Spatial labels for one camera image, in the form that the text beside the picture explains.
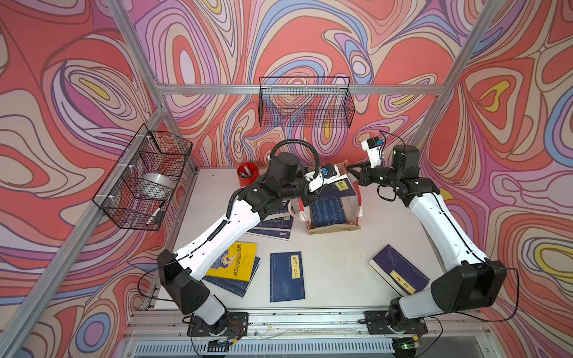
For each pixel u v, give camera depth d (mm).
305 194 548
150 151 845
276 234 933
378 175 651
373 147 647
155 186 701
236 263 841
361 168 693
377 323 731
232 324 731
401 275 803
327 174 538
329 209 917
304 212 762
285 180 523
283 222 967
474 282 403
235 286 805
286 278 822
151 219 706
